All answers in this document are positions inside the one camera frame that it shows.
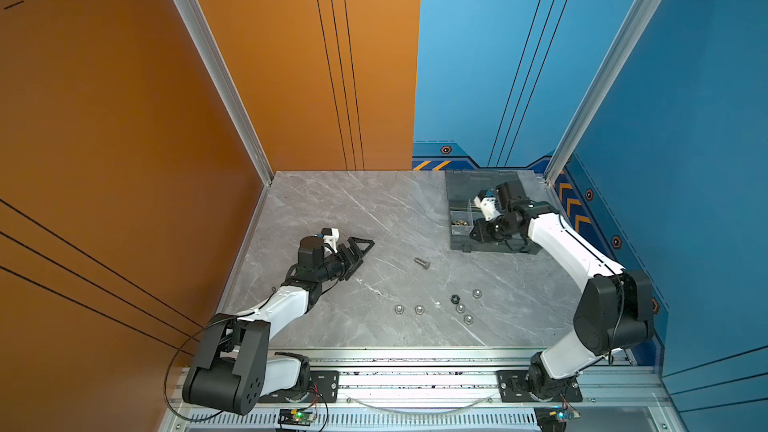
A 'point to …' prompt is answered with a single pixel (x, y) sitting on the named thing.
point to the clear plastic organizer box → (461, 188)
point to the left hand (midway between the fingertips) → (370, 249)
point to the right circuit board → (554, 418)
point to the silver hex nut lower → (460, 308)
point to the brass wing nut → (462, 222)
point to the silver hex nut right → (476, 293)
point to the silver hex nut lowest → (468, 319)
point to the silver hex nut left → (399, 309)
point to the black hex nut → (455, 299)
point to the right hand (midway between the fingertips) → (471, 234)
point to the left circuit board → (297, 416)
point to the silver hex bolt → (426, 265)
